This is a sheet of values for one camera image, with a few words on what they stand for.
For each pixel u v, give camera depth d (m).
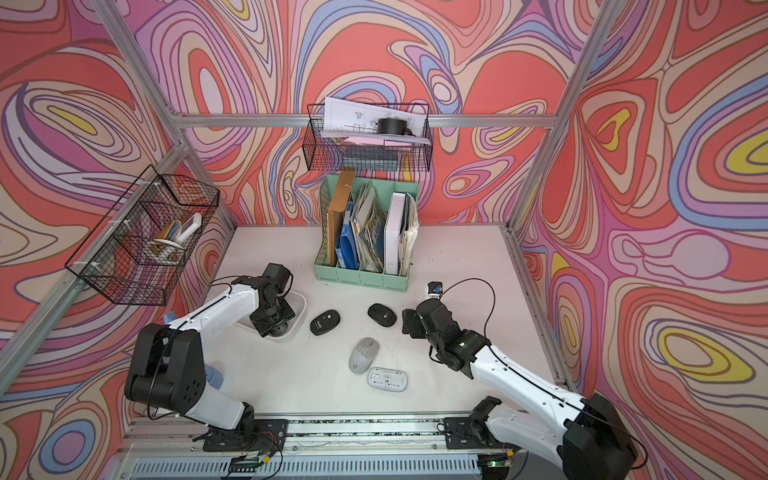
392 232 0.84
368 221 0.91
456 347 0.59
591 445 0.39
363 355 0.84
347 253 0.95
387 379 0.80
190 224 0.75
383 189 0.99
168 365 0.49
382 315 0.93
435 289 0.72
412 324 0.73
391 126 0.82
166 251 0.72
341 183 0.85
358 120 0.86
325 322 0.91
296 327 0.87
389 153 0.88
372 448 0.73
